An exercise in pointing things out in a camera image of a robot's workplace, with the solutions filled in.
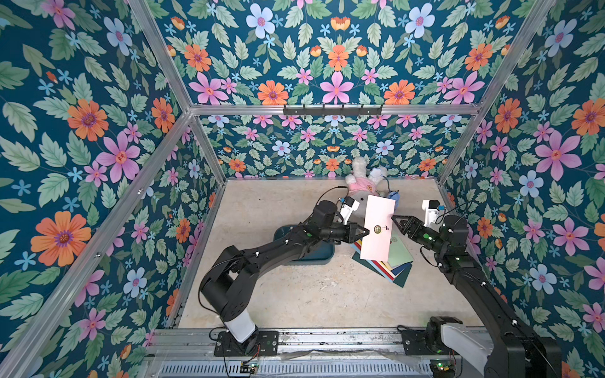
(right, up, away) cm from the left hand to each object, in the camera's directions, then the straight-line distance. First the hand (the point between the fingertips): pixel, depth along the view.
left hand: (372, 232), depth 76 cm
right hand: (+9, +4, +3) cm, 11 cm away
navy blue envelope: (+12, -16, +13) cm, 24 cm away
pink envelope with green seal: (+2, -4, +2) cm, 5 cm away
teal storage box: (-18, -11, +18) cm, 28 cm away
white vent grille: (-22, -41, -5) cm, 47 cm away
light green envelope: (+15, -11, +18) cm, 25 cm away
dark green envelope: (+13, -20, +13) cm, 27 cm away
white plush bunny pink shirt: (+2, +19, +32) cm, 37 cm away
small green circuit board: (-40, -41, -4) cm, 58 cm away
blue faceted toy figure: (+16, +12, +26) cm, 33 cm away
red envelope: (+7, -16, +13) cm, 22 cm away
